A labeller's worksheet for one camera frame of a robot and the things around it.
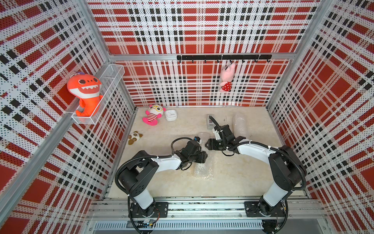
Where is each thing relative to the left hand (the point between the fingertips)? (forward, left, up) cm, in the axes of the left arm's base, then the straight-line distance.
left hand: (205, 155), depth 91 cm
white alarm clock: (+34, +25, +1) cm, 42 cm away
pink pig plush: (+40, -15, +31) cm, 53 cm away
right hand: (+5, -4, +4) cm, 7 cm away
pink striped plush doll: (+35, +38, +3) cm, 52 cm away
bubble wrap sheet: (+22, -26, +3) cm, 34 cm away
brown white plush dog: (+13, +49, +1) cm, 50 cm away
